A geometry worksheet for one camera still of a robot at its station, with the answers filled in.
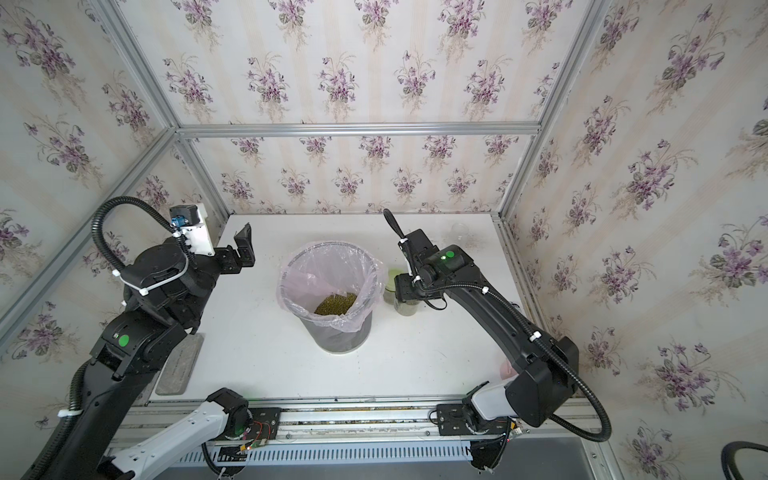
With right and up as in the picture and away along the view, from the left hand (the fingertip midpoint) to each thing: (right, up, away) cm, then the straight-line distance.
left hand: (225, 229), depth 59 cm
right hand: (+40, -16, +19) cm, 47 cm away
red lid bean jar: (+38, -21, +21) cm, 48 cm away
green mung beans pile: (+17, -22, +33) cm, 43 cm away
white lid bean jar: (+58, 0, +43) cm, 72 cm away
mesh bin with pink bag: (+16, -17, +30) cm, 38 cm away
